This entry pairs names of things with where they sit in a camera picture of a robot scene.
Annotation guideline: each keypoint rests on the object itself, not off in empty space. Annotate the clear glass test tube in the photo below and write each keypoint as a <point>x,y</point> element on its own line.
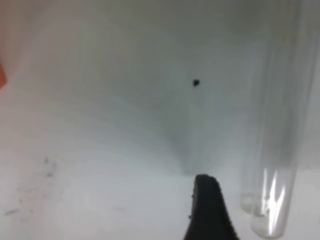
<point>278,111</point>

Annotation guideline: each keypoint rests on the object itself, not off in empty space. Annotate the orange foam cube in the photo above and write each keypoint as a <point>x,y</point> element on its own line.
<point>3,77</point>

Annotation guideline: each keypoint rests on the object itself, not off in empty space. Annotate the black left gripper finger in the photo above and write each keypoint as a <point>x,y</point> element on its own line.
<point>209,217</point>

